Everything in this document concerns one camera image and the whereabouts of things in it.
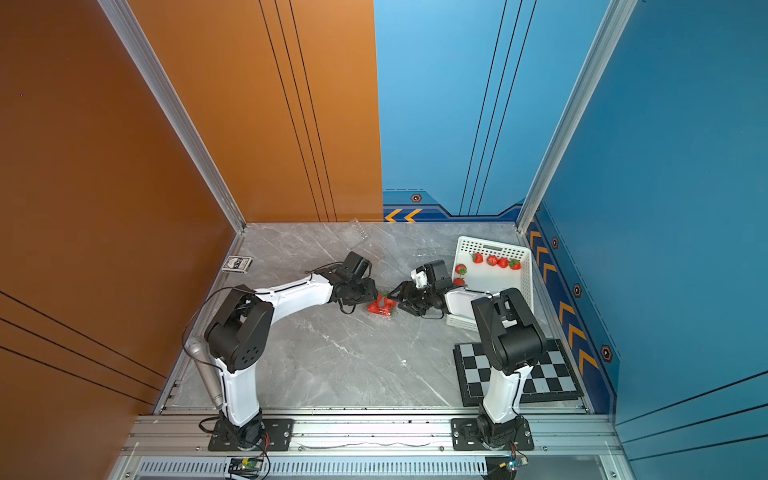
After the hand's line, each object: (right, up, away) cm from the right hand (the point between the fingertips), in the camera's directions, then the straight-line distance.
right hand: (394, 299), depth 93 cm
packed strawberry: (-6, -3, +1) cm, 7 cm away
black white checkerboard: (+42, -19, -14) cm, 48 cm away
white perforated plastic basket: (+35, +9, +13) cm, 39 cm away
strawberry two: (+35, +12, +13) cm, 39 cm away
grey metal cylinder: (-55, -14, -9) cm, 58 cm away
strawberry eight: (+23, +9, +10) cm, 27 cm away
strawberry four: (+43, +11, +12) cm, 45 cm away
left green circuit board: (-35, -37, -22) cm, 55 cm away
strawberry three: (+39, +11, +12) cm, 42 cm away
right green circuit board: (+28, -34, -23) cm, 50 cm away
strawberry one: (+30, +13, +13) cm, 35 cm away
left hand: (-6, +3, +3) cm, 7 cm away
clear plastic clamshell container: (-1, -2, +2) cm, 3 cm away
